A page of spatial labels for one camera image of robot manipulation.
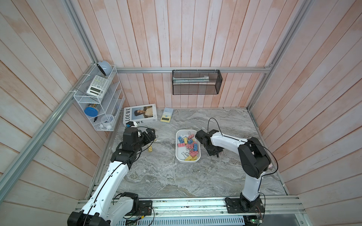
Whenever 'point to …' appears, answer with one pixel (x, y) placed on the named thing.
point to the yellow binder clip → (150, 149)
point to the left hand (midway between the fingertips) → (150, 134)
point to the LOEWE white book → (140, 114)
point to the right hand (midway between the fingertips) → (217, 149)
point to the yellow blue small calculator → (167, 115)
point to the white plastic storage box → (187, 146)
